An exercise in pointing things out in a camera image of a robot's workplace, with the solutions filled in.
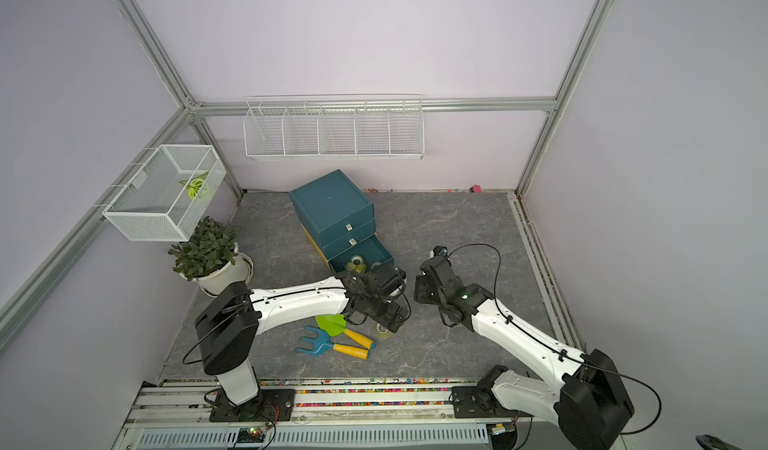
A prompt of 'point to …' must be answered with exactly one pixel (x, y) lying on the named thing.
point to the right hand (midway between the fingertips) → (423, 282)
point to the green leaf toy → (194, 184)
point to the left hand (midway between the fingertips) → (390, 315)
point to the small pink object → (476, 188)
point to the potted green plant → (210, 256)
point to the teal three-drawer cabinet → (340, 220)
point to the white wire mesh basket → (164, 199)
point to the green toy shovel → (336, 325)
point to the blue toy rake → (324, 343)
